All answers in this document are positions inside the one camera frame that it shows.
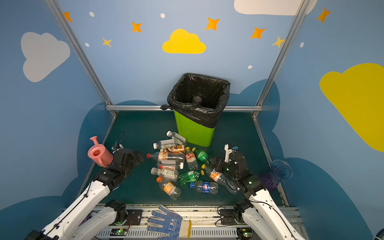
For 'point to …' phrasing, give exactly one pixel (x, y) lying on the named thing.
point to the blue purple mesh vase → (279, 170)
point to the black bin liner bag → (198, 98)
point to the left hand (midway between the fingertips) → (137, 156)
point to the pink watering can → (98, 153)
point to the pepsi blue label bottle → (203, 186)
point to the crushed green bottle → (188, 177)
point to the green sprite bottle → (203, 156)
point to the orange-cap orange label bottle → (169, 188)
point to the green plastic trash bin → (194, 133)
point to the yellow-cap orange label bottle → (218, 177)
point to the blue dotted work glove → (173, 225)
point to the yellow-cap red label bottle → (191, 159)
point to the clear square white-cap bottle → (178, 138)
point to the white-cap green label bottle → (169, 174)
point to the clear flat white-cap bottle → (165, 143)
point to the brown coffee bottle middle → (176, 148)
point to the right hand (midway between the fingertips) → (214, 158)
